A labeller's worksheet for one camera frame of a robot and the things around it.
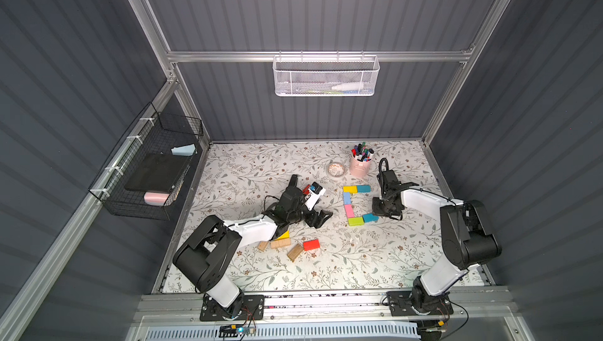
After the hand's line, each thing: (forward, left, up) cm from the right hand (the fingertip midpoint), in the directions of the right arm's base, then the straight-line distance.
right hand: (379, 211), depth 94 cm
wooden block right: (-16, +34, 0) cm, 38 cm away
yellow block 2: (+11, +11, -1) cm, 15 cm away
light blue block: (+6, +12, -1) cm, 14 cm away
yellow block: (-18, +36, +18) cm, 44 cm away
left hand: (-5, +22, +9) cm, 24 cm away
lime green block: (-4, +9, -1) cm, 10 cm away
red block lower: (-13, +28, -1) cm, 31 cm away
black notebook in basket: (-5, +73, +32) cm, 80 cm away
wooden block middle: (-13, +39, 0) cm, 41 cm away
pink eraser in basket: (-12, +72, +29) cm, 79 cm away
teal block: (-3, +4, 0) cm, 5 cm away
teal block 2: (+12, +4, -1) cm, 13 cm away
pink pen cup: (+18, +7, +9) cm, 22 cm away
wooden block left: (-14, +46, 0) cm, 48 cm away
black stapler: (+15, +36, +2) cm, 39 cm away
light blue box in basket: (+11, +73, +25) cm, 78 cm away
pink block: (+1, +12, -1) cm, 12 cm away
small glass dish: (+22, +16, 0) cm, 27 cm away
